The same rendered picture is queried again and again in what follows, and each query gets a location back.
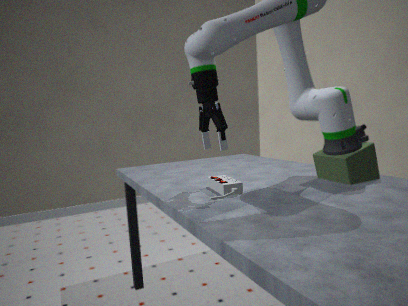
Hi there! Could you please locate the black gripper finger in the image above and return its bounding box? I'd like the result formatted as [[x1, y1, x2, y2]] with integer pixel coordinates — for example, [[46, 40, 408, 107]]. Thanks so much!
[[205, 103, 228, 151], [199, 106, 211, 149]]

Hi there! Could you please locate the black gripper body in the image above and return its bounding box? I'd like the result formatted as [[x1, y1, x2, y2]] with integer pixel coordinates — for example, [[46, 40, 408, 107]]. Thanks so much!
[[196, 86, 218, 114]]

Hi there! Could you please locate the white power strip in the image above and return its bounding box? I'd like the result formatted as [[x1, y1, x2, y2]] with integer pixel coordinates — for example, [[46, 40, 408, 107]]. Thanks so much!
[[207, 175, 243, 200]]

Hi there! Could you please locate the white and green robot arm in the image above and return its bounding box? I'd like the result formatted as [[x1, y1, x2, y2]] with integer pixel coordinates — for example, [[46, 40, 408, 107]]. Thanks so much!
[[185, 0, 369, 155]]

